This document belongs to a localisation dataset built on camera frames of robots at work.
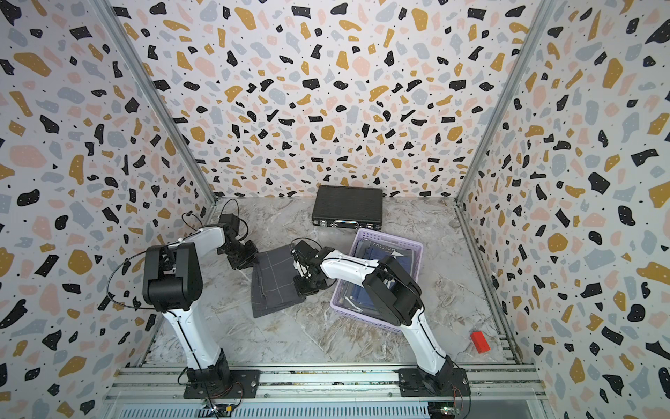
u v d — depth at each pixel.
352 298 0.85
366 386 0.76
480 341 0.81
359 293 0.86
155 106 0.88
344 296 0.87
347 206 1.13
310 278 0.80
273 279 0.94
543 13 0.71
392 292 0.54
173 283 0.53
